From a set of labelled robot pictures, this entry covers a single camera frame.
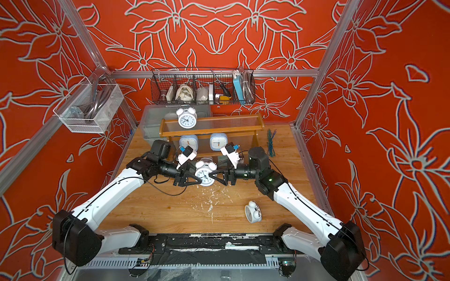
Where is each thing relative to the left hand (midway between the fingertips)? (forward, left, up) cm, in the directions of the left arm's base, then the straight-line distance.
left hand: (200, 177), depth 69 cm
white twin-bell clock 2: (-7, -23, -15) cm, 28 cm away
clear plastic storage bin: (+38, +35, -4) cm, 52 cm away
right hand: (0, -4, +4) cm, 6 cm away
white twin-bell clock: (+1, -2, +6) cm, 7 cm away
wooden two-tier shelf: (+23, -17, +4) cm, 28 cm away
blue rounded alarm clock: (+20, +8, -2) cm, 22 cm away
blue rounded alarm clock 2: (+22, -5, -2) cm, 22 cm away
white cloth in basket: (+43, +14, +10) cm, 46 cm away
